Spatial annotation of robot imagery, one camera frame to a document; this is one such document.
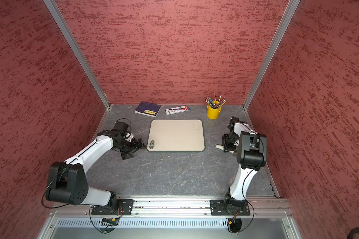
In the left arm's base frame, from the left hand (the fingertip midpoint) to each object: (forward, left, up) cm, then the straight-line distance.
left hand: (140, 154), depth 84 cm
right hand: (+10, -51, -8) cm, 52 cm away
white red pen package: (+42, -20, -7) cm, 47 cm away
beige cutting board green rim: (+19, -20, -10) cm, 29 cm away
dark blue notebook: (+43, +3, -7) cm, 44 cm away
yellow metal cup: (+36, -47, -4) cm, 59 cm away
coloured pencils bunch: (+37, -48, +4) cm, 60 cm away
